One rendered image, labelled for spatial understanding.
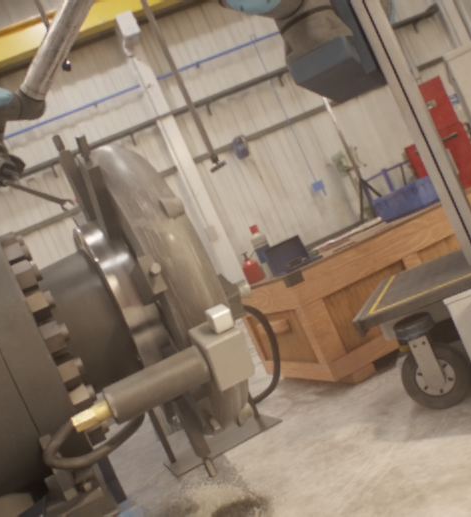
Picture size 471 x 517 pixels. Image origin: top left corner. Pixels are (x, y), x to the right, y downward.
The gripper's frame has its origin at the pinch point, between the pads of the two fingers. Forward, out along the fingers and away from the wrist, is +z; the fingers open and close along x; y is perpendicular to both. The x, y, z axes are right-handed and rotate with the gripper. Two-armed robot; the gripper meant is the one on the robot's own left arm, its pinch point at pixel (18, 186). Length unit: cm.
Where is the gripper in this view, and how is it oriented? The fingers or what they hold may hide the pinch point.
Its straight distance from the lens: 213.6
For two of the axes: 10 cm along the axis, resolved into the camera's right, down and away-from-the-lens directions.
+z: 4.8, 5.1, -7.2
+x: 5.2, -8.2, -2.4
